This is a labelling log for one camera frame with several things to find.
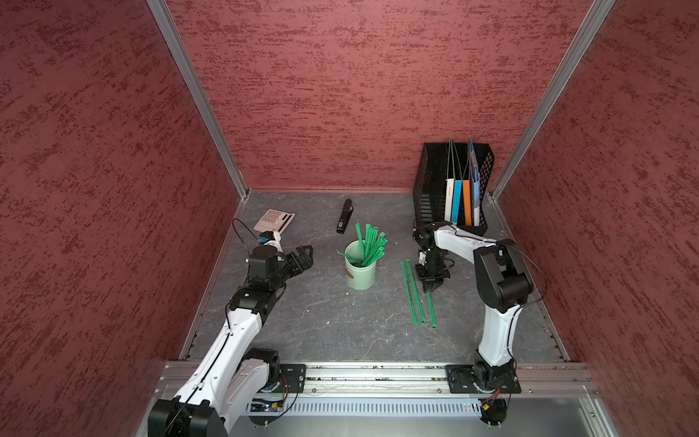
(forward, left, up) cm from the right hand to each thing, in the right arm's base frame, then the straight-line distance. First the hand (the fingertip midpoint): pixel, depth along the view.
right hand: (430, 292), depth 90 cm
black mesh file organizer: (+44, -8, -2) cm, 45 cm away
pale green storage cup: (+3, +24, +7) cm, 25 cm away
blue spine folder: (+24, -10, +20) cm, 33 cm away
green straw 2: (+1, +5, -2) cm, 5 cm away
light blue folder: (+24, -14, +26) cm, 38 cm away
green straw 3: (-6, 0, -1) cm, 6 cm away
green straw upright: (+11, +23, +15) cm, 30 cm away
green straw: (-1, +7, -1) cm, 7 cm away
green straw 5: (+10, +19, +17) cm, 27 cm away
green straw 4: (+8, +27, +12) cm, 31 cm away
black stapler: (+33, +29, +1) cm, 44 cm away
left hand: (+6, +42, +15) cm, 45 cm away
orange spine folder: (+25, -14, +18) cm, 34 cm away
